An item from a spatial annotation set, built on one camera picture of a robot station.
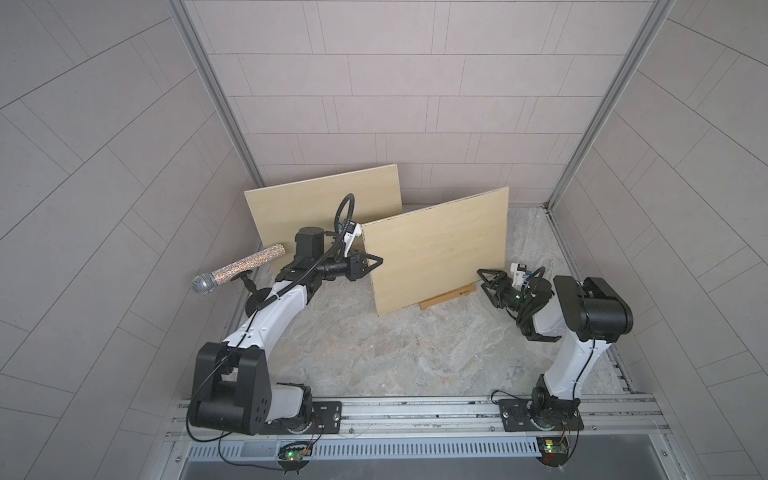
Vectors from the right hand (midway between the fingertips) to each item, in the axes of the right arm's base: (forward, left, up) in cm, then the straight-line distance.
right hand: (481, 278), depth 93 cm
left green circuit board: (-42, +51, 0) cm, 67 cm away
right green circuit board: (-44, -7, -5) cm, 45 cm away
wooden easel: (-5, +7, +1) cm, 8 cm away
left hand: (-3, +31, +17) cm, 35 cm away
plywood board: (+12, +44, +25) cm, 52 cm away
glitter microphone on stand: (-10, +70, +23) cm, 74 cm away
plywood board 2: (-1, +15, +17) cm, 23 cm away
